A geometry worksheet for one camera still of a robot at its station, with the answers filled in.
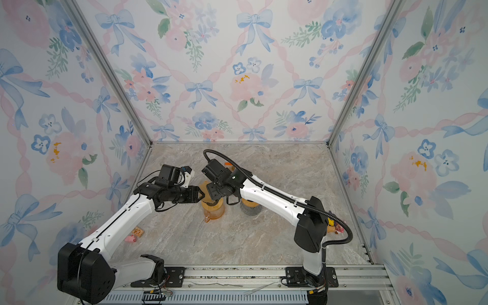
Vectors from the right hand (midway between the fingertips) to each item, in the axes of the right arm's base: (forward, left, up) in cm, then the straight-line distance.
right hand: (217, 187), depth 80 cm
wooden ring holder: (-5, +2, -8) cm, 10 cm away
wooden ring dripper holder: (-3, -14, -8) cm, 16 cm away
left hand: (-2, +7, -3) cm, 8 cm away
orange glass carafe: (-4, +4, -20) cm, 20 cm away
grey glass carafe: (-4, -14, -14) cm, 21 cm away
